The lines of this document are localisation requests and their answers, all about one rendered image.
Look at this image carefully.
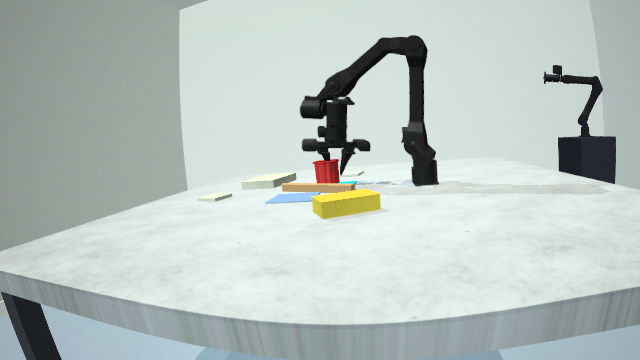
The yellow rectangular block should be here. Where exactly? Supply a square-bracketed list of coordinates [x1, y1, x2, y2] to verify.
[311, 189, 381, 220]

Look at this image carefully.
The tan wooden bar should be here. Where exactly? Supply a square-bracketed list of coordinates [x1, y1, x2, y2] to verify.
[281, 183, 356, 193]

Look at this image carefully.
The red cup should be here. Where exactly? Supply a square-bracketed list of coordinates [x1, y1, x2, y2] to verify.
[313, 159, 340, 183]

